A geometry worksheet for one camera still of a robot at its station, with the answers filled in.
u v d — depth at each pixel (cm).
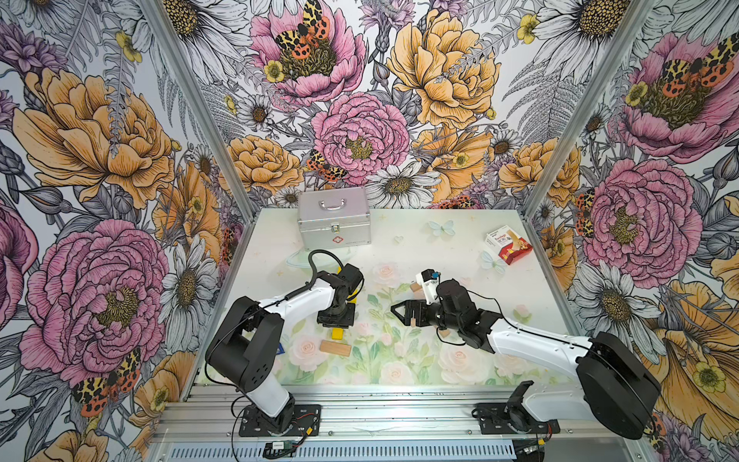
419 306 73
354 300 78
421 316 73
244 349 45
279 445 71
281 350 85
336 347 87
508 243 108
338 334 87
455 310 66
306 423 74
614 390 42
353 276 75
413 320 74
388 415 76
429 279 76
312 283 61
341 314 76
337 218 100
